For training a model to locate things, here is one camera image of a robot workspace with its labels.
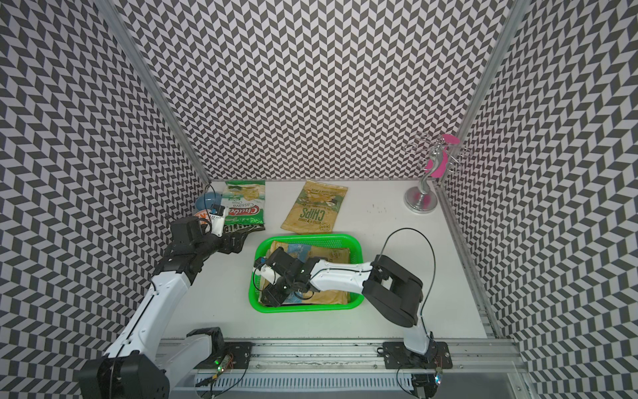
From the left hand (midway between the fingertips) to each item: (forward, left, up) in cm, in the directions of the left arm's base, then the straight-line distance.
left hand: (233, 231), depth 82 cm
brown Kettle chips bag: (+10, +3, -14) cm, 17 cm away
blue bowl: (+24, +23, -14) cm, 36 cm away
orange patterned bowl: (+17, +21, -13) cm, 29 cm away
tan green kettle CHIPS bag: (+22, -26, -15) cm, 37 cm away
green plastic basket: (-20, -41, -8) cm, 46 cm away
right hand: (-18, -13, -12) cm, 25 cm away
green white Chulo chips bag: (+23, +5, -12) cm, 26 cm away
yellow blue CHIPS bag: (-3, -23, -9) cm, 25 cm away
